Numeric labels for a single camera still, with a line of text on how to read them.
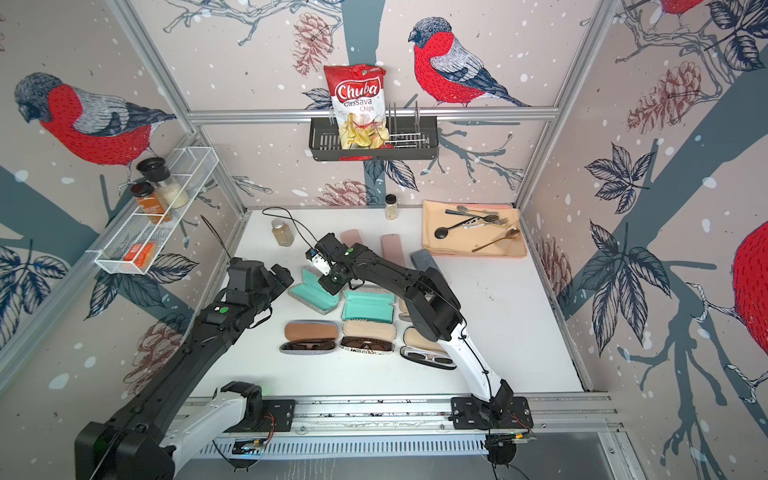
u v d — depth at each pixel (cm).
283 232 104
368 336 85
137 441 38
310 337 86
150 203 70
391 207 113
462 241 111
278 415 73
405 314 91
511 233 110
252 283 63
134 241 71
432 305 56
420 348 82
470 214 118
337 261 72
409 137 95
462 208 120
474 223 114
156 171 71
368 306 90
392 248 106
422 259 102
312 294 94
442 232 112
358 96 82
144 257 66
